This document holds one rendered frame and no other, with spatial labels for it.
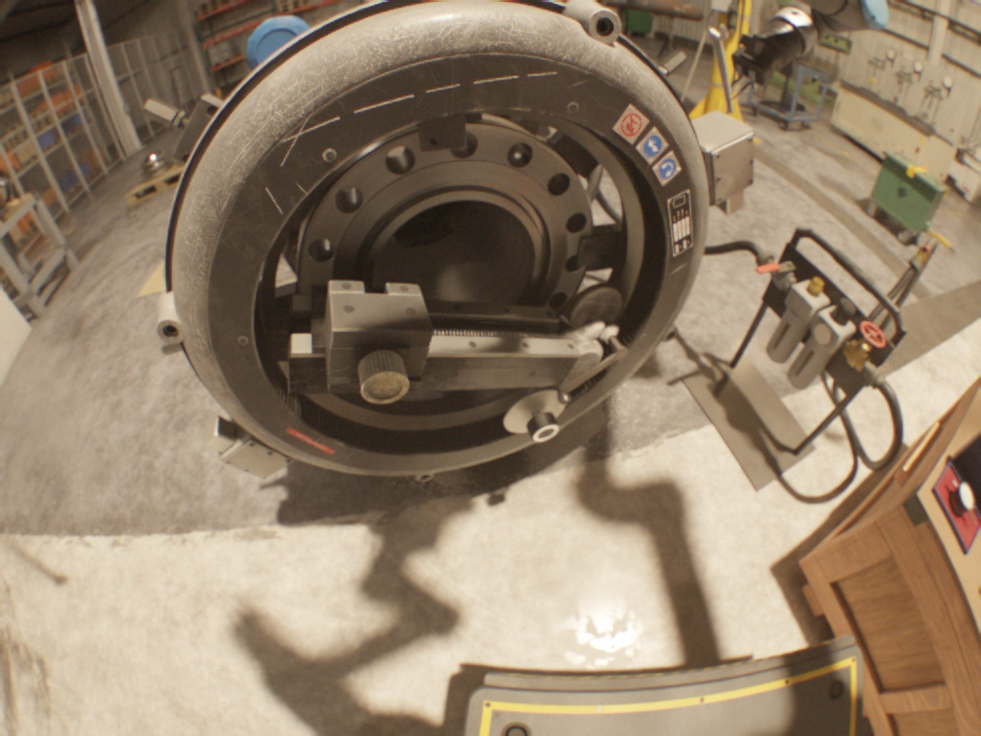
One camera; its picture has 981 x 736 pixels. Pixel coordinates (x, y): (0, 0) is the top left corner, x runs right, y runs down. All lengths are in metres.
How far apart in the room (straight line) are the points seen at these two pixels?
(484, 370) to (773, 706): 0.71
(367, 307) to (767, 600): 1.08
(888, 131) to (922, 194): 3.06
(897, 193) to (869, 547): 2.89
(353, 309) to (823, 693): 0.90
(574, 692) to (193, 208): 0.73
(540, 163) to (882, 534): 0.92
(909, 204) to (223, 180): 3.56
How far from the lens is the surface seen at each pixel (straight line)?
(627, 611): 0.99
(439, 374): 0.50
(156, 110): 0.51
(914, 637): 1.09
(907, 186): 3.51
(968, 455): 1.02
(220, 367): 0.49
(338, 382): 0.39
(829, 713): 0.86
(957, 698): 1.13
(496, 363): 0.51
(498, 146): 0.52
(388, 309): 0.39
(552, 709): 0.65
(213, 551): 1.28
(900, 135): 6.35
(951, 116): 6.71
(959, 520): 0.96
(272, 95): 0.35
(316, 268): 0.55
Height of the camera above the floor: 0.96
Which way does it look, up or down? 51 degrees down
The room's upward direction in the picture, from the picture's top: 5 degrees counter-clockwise
